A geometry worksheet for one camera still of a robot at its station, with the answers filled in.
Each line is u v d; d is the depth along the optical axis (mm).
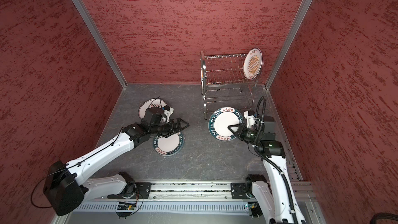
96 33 898
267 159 489
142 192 741
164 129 664
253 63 848
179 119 695
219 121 764
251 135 629
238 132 648
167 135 688
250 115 686
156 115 604
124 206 728
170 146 871
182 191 756
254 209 716
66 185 381
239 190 737
